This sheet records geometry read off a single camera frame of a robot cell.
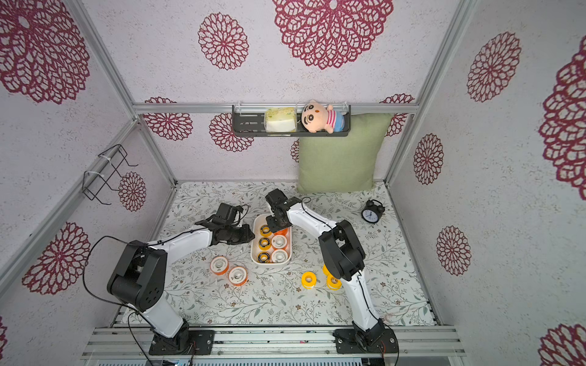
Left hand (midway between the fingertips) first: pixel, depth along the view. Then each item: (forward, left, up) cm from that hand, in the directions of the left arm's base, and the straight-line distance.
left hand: (254, 236), depth 93 cm
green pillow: (+28, -36, +14) cm, 48 cm away
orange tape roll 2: (+1, -10, -5) cm, 11 cm away
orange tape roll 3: (-6, -10, -4) cm, 13 cm away
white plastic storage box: (+8, -1, 0) cm, 8 cm away
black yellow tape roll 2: (0, -4, -5) cm, 7 cm away
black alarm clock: (+13, -51, 0) cm, 52 cm away
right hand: (+7, -7, 0) cm, 10 cm away
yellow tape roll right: (-17, -31, -4) cm, 35 cm away
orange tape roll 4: (-11, +13, -4) cm, 18 cm away
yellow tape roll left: (-16, -22, -4) cm, 27 cm away
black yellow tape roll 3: (-7, -4, -5) cm, 9 cm away
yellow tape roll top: (-12, -29, -7) cm, 32 cm away
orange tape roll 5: (-14, +6, -5) cm, 16 cm away
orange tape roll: (+4, -13, -5) cm, 14 cm away
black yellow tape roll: (+6, -4, -5) cm, 9 cm away
